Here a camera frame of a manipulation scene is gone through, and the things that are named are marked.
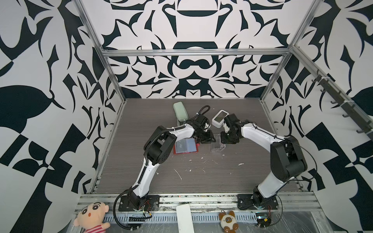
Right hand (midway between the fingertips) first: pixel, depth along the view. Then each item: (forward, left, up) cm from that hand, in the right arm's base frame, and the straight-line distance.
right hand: (223, 138), depth 93 cm
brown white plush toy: (-42, +4, -1) cm, 43 cm away
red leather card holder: (-3, +24, -4) cm, 24 cm away
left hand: (+1, +6, -2) cm, 6 cm away
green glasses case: (+24, +28, -1) cm, 37 cm away
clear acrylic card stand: (-4, +4, -4) cm, 7 cm away
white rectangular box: (-42, +24, +1) cm, 48 cm away
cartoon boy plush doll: (-41, +66, +4) cm, 78 cm away
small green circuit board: (-42, -14, -6) cm, 44 cm away
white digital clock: (+14, +2, +1) cm, 14 cm away
